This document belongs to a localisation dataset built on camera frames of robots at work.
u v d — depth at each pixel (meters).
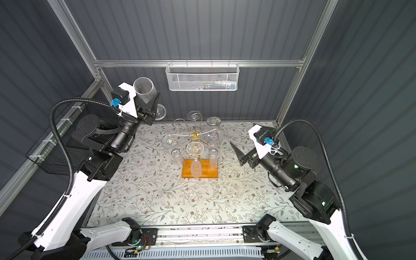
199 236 0.75
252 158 0.43
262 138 0.36
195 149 0.65
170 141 0.67
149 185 0.91
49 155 0.63
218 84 0.91
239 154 0.44
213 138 0.68
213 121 0.74
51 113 0.35
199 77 1.12
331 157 0.39
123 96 0.36
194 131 0.72
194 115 0.77
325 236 0.34
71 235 0.40
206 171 0.92
